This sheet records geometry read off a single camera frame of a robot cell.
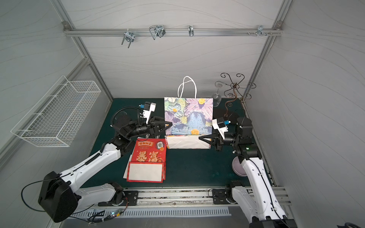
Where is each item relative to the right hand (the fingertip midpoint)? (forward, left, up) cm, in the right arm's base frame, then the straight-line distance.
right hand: (199, 137), depth 64 cm
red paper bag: (-9, +29, -26) cm, 40 cm away
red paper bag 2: (+4, +30, -27) cm, 40 cm away
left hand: (+2, +13, +6) cm, 14 cm away
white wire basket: (+6, +70, +3) cm, 71 cm away
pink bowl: (-3, -25, -30) cm, 39 cm away
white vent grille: (-28, +39, -28) cm, 55 cm away
